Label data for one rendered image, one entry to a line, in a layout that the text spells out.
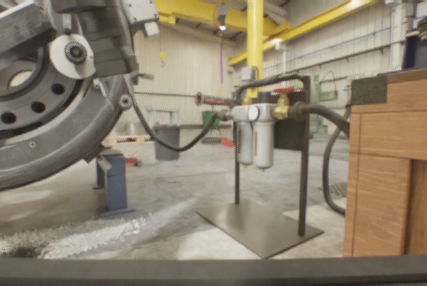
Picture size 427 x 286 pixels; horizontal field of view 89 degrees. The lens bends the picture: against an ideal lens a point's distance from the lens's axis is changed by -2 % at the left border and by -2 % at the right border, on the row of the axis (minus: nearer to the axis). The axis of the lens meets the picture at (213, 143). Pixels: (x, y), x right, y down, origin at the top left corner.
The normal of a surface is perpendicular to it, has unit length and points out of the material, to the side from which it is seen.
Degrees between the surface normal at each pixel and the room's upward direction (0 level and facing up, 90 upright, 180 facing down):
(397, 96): 90
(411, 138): 90
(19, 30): 90
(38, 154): 90
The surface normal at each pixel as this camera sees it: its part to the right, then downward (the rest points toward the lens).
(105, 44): -0.07, 0.60
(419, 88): -0.85, 0.04
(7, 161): 0.54, 0.07
